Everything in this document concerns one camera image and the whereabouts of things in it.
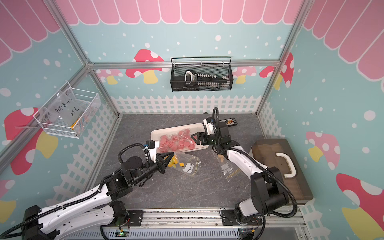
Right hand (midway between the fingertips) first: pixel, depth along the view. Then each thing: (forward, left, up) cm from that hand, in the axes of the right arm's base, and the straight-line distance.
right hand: (196, 135), depth 84 cm
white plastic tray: (+21, +2, -19) cm, 28 cm away
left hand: (-16, +10, +6) cm, 20 cm away
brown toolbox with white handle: (-13, -40, +1) cm, 42 cm away
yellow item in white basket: (-5, +57, +17) cm, 59 cm away
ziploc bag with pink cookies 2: (-13, -20, -18) cm, 29 cm away
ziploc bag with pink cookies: (-17, +5, -1) cm, 18 cm away
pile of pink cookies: (+7, +15, -17) cm, 24 cm away
